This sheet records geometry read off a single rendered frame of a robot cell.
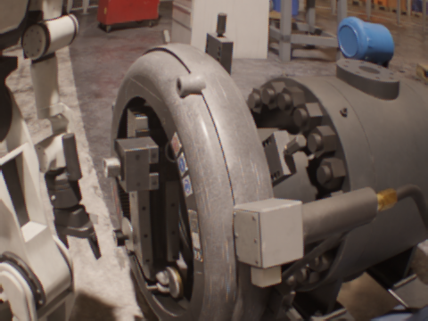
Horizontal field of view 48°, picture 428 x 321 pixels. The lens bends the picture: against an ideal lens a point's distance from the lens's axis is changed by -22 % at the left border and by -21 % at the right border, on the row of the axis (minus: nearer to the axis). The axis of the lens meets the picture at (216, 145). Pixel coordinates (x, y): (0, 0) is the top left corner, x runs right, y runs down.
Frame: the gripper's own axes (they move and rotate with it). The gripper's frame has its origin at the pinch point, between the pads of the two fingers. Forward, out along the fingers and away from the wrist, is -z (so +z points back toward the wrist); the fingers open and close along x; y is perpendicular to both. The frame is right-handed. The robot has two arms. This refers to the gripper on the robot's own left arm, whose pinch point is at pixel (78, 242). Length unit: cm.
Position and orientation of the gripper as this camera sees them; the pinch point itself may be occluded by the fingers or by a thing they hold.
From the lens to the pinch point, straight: 126.9
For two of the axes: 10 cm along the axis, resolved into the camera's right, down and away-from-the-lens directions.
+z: -1.2, -9.4, -3.0
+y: 4.0, -3.3, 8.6
